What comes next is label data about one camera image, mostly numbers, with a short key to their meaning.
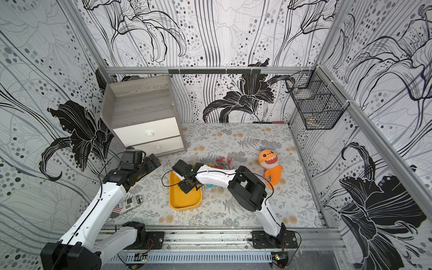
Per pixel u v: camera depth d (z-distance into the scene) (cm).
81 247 39
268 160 91
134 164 59
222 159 100
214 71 89
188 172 67
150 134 84
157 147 95
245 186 55
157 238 74
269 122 122
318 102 88
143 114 82
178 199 83
